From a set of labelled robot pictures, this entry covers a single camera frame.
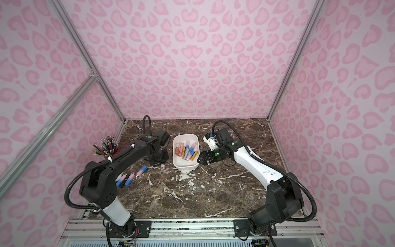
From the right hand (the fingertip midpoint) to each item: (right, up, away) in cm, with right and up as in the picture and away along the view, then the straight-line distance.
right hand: (205, 158), depth 81 cm
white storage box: (-16, -6, +13) cm, 21 cm away
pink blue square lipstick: (-10, -1, +16) cm, 19 cm away
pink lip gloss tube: (-18, +3, +18) cm, 26 cm away
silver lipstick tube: (-12, 0, +16) cm, 21 cm away
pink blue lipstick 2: (-8, +4, +20) cm, 22 cm away
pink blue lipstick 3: (-37, -8, +11) cm, 39 cm away
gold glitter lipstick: (-7, -1, +16) cm, 18 cm away
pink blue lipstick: (-12, +6, +22) cm, 26 cm away
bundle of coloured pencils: (-55, +5, +5) cm, 55 cm away
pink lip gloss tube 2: (-16, +2, +19) cm, 25 cm away
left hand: (-22, -3, +6) cm, 23 cm away
